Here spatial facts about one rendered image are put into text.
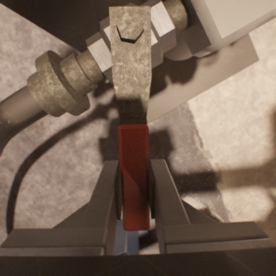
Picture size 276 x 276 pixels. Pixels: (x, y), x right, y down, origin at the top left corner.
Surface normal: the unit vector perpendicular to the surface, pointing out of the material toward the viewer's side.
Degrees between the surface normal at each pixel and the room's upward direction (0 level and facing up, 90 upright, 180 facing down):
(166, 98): 0
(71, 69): 9
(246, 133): 0
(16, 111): 15
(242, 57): 0
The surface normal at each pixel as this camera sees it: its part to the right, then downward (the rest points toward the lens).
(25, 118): 0.40, 0.75
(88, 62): -0.08, 0.08
